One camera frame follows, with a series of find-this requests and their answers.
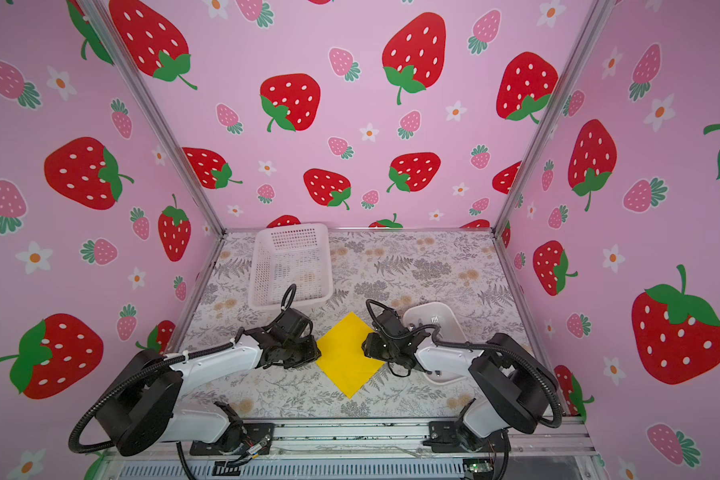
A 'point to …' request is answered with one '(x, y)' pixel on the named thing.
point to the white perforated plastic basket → (298, 255)
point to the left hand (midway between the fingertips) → (322, 353)
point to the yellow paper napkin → (342, 356)
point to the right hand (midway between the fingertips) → (364, 346)
